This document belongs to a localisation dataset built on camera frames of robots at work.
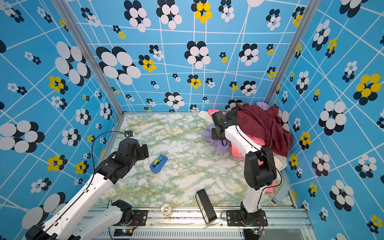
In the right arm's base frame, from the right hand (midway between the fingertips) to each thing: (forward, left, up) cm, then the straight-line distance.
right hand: (219, 135), depth 93 cm
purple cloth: (-7, -3, -1) cm, 8 cm away
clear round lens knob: (-40, +29, -8) cm, 51 cm away
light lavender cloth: (+26, -36, 0) cm, 44 cm away
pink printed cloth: (-12, -11, -2) cm, 17 cm away
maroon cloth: (+5, -29, +3) cm, 30 cm away
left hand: (-15, +43, +10) cm, 47 cm away
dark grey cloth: (+12, -9, +7) cm, 16 cm away
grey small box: (-32, -31, -7) cm, 45 cm away
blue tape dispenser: (-18, +38, -6) cm, 42 cm away
